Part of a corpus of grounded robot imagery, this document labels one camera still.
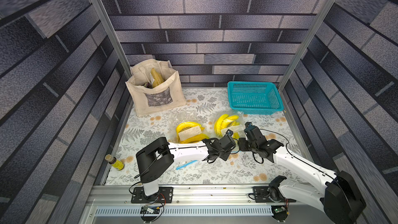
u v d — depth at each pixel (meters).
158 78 0.94
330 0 0.75
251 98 1.14
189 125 0.91
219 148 0.64
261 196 0.73
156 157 0.51
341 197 0.39
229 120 0.93
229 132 0.76
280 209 0.73
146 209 0.71
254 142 0.65
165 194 0.74
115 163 0.75
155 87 0.84
